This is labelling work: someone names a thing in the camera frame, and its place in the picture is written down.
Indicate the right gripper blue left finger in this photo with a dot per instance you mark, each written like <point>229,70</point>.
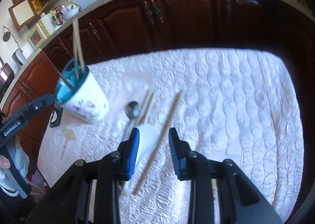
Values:
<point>128,154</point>

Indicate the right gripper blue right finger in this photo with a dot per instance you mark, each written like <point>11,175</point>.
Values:
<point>179,151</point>

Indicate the wooden chopstick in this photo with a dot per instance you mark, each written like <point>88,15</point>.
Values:
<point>75,48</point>
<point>148,109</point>
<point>78,44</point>
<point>153,155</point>
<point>144,105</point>

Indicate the metal spoon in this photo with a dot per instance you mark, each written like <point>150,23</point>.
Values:
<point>132,111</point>

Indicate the person's left hand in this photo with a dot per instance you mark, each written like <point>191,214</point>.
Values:
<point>21,162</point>

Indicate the white ceramic soup spoon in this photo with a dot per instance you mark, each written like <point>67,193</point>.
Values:
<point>149,136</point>

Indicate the black phone on table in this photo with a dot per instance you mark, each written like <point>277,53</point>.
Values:
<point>56,117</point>

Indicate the silver electric kettle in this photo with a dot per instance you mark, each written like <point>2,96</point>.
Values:
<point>19,58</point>

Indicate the white quilted table cloth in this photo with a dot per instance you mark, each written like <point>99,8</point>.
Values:
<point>236,104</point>

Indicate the white floral cup blue inside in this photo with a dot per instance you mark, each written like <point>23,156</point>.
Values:
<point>79,93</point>

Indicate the cream microwave oven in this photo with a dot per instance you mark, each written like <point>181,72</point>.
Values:
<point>41,31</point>

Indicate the white bowl on counter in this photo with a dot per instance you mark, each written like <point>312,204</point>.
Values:
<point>68,14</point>

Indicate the dark wood lower cabinets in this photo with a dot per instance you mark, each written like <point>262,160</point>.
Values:
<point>121,28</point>

